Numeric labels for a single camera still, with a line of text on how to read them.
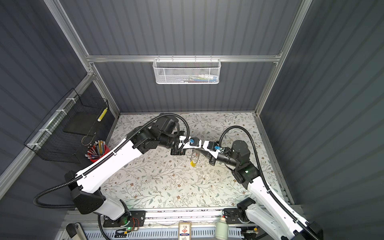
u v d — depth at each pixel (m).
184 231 0.69
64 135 0.72
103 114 0.82
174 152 0.60
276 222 0.41
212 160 0.60
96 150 0.85
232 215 0.73
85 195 0.41
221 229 0.65
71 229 0.67
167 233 0.71
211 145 0.54
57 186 0.38
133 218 0.73
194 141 0.53
